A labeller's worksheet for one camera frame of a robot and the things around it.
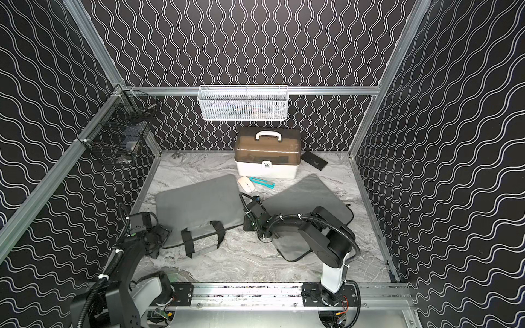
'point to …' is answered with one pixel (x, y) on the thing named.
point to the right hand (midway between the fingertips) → (247, 220)
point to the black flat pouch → (314, 160)
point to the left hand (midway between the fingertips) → (163, 235)
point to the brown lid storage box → (267, 153)
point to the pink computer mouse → (246, 184)
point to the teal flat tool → (270, 184)
